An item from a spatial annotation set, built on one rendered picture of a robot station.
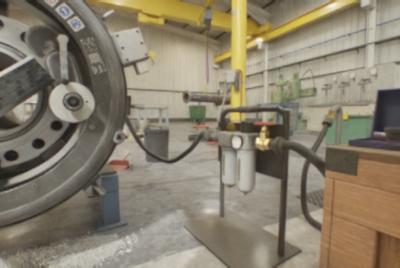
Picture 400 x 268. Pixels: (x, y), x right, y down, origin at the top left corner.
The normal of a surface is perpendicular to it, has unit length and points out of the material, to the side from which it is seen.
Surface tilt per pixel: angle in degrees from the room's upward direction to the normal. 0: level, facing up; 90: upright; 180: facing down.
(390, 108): 77
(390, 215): 90
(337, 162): 90
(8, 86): 90
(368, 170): 90
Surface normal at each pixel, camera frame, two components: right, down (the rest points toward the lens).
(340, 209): -0.85, 0.04
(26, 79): 0.54, 0.07
